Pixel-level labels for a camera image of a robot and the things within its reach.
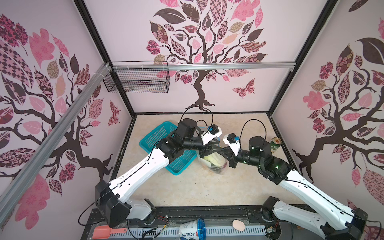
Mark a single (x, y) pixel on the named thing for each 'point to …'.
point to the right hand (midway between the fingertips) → (218, 148)
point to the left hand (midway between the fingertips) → (218, 147)
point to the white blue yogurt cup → (194, 230)
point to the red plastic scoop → (103, 232)
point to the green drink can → (275, 143)
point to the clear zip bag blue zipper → (206, 162)
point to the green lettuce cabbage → (216, 160)
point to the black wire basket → (138, 80)
